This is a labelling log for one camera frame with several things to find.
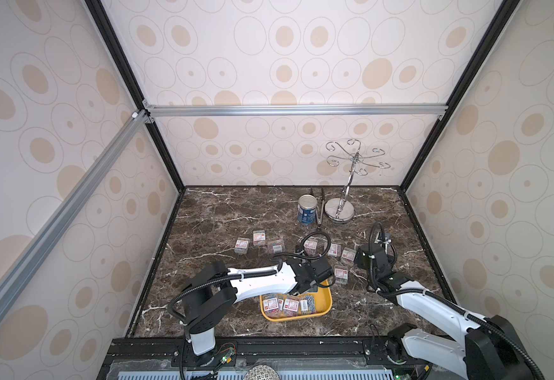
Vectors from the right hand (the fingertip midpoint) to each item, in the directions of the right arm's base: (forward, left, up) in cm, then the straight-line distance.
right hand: (380, 252), depth 87 cm
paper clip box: (+4, +53, -6) cm, 54 cm away
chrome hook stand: (+25, +10, -6) cm, 28 cm away
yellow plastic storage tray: (-15, +21, -7) cm, 27 cm away
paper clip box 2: (+9, +47, -5) cm, 48 cm away
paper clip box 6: (-7, +14, -6) cm, 17 cm away
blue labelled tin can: (+19, +27, +1) cm, 33 cm away
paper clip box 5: (+1, +10, -6) cm, 12 cm away
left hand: (-12, +26, -3) cm, 29 cm away
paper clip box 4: (+5, +25, -6) cm, 26 cm away
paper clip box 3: (+4, +39, -6) cm, 39 cm away
